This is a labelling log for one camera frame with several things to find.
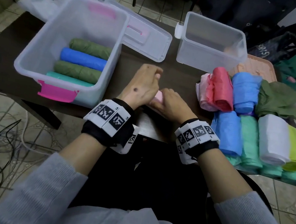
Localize person's right hand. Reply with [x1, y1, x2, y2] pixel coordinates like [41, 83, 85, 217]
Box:
[147, 85, 202, 127]

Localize person's left hand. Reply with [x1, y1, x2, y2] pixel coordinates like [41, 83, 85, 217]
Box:
[115, 60, 164, 114]

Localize pink plastic bag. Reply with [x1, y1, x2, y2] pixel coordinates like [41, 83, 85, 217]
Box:
[192, 71, 223, 113]
[148, 88, 166, 109]

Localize clear lid pink handle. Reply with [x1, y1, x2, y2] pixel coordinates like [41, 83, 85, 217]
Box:
[97, 0, 177, 64]

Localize red plastic bag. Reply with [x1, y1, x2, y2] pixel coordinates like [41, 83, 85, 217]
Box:
[203, 65, 240, 114]

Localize small clear plastic bin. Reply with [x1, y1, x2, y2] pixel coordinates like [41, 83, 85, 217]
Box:
[169, 9, 253, 79]

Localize olive green bag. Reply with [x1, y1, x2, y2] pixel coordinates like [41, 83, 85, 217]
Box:
[52, 59, 103, 86]
[254, 79, 296, 123]
[68, 37, 114, 62]

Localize purple bag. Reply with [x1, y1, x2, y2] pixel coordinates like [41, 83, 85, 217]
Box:
[235, 109, 255, 118]

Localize white bag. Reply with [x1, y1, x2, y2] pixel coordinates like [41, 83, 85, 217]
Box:
[252, 113, 296, 168]

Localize large clear storage bin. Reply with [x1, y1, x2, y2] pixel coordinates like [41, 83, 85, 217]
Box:
[9, 0, 131, 112]

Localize translucent zipper bag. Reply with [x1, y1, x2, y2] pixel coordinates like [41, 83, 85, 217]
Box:
[14, 0, 107, 31]

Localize person's right forearm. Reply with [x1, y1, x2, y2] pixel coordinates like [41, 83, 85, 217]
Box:
[188, 146, 296, 224]

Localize person's left forearm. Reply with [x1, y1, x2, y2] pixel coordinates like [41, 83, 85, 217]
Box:
[0, 120, 109, 224]

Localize person's black trousers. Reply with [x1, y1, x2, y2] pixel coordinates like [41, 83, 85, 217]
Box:
[64, 122, 254, 224]

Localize black right wristband with markers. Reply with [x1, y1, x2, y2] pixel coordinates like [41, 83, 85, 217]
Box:
[171, 115, 224, 161]

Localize black wristband with markers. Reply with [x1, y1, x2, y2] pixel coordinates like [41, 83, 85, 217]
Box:
[171, 115, 224, 161]
[79, 94, 139, 150]

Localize black left wristband with markers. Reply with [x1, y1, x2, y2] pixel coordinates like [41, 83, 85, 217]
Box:
[79, 94, 139, 150]

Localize dark patterned bag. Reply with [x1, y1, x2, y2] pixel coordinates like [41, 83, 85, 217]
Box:
[246, 0, 296, 68]

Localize black round stool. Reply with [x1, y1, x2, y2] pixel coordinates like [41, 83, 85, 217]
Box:
[202, 167, 279, 224]

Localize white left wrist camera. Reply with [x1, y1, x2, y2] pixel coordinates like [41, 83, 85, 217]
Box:
[110, 123, 141, 157]

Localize thick white floor cable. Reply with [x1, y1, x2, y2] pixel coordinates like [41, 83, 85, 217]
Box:
[17, 111, 59, 156]

